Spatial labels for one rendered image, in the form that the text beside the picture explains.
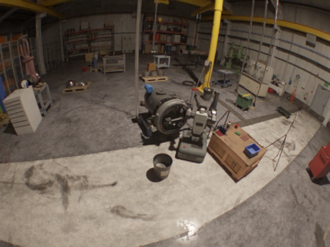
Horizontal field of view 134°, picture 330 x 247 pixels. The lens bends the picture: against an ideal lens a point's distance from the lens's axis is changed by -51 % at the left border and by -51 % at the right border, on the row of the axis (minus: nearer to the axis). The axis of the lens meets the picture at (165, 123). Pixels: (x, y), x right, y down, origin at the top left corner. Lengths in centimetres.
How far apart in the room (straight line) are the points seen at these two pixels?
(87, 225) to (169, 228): 116
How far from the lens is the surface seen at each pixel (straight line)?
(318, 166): 440
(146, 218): 214
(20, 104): 428
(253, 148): 290
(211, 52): 591
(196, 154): 262
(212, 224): 228
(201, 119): 242
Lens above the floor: 206
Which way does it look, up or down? 35 degrees down
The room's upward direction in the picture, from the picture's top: 6 degrees clockwise
